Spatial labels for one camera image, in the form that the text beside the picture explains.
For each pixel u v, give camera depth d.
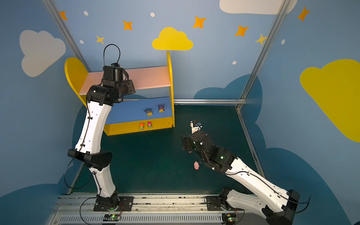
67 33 0.77
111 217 0.70
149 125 1.05
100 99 0.47
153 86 0.77
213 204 0.74
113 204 0.66
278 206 0.39
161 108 0.96
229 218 0.71
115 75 0.52
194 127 0.60
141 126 1.04
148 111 0.93
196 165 0.87
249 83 1.05
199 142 0.48
